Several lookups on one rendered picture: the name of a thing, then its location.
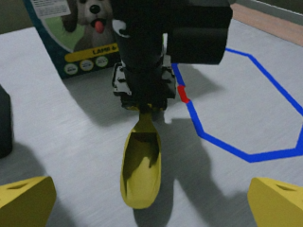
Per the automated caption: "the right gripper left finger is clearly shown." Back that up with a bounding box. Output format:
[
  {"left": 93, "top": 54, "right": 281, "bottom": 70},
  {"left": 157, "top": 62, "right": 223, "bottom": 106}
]
[{"left": 0, "top": 176, "right": 57, "bottom": 227}]

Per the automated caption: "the yellow scoop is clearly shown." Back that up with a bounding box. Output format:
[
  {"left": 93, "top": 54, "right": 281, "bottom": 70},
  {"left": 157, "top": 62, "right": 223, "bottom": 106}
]
[{"left": 120, "top": 103, "right": 162, "bottom": 209}]

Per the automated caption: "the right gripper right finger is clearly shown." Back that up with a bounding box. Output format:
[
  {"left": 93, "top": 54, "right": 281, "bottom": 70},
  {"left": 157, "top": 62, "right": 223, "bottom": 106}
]
[{"left": 247, "top": 177, "right": 303, "bottom": 227}]

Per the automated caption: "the blue tape strip with red notch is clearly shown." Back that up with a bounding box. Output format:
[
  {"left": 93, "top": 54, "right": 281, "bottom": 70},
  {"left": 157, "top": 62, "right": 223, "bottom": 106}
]
[{"left": 172, "top": 48, "right": 303, "bottom": 163}]

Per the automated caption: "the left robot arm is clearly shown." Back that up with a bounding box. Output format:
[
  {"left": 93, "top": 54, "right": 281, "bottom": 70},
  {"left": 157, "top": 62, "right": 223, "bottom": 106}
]
[{"left": 112, "top": 0, "right": 234, "bottom": 69}]

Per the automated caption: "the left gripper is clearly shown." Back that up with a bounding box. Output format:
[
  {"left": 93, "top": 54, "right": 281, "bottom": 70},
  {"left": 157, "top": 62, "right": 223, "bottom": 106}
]
[{"left": 112, "top": 57, "right": 176, "bottom": 112}]

